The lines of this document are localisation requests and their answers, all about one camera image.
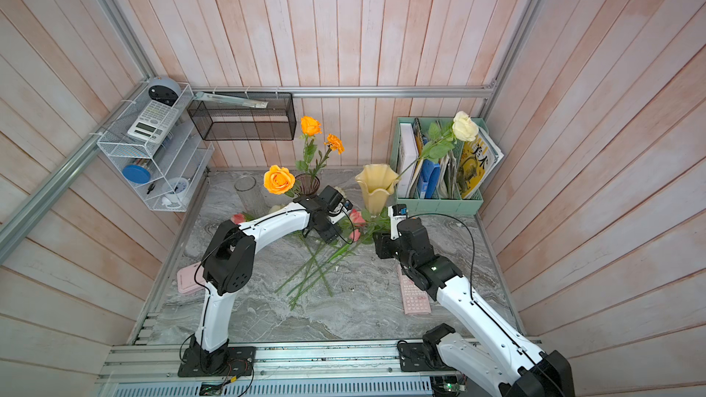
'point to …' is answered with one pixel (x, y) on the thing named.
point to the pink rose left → (237, 219)
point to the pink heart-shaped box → (187, 283)
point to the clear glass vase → (250, 197)
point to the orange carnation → (334, 143)
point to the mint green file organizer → (470, 205)
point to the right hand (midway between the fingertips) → (379, 231)
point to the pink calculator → (415, 300)
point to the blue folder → (427, 179)
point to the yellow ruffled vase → (378, 182)
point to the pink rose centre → (358, 219)
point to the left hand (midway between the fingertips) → (326, 229)
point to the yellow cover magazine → (476, 159)
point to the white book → (408, 153)
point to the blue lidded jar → (137, 174)
